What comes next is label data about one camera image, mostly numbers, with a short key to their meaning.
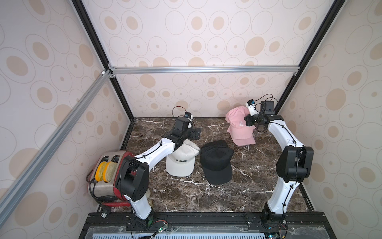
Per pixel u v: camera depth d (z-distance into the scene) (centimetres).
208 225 73
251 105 83
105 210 75
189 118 80
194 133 80
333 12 69
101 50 82
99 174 70
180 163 89
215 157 86
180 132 68
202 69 89
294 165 52
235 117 97
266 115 72
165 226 71
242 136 92
